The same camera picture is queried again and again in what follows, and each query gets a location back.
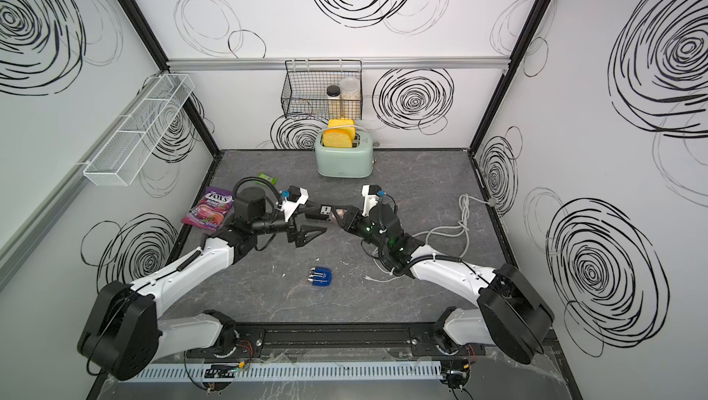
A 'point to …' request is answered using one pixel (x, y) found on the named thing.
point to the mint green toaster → (346, 162)
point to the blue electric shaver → (320, 276)
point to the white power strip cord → (460, 229)
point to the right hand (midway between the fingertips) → (335, 212)
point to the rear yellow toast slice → (334, 123)
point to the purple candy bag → (211, 209)
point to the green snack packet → (262, 175)
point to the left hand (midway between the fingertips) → (320, 218)
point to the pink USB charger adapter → (341, 212)
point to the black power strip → (323, 214)
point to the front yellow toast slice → (337, 138)
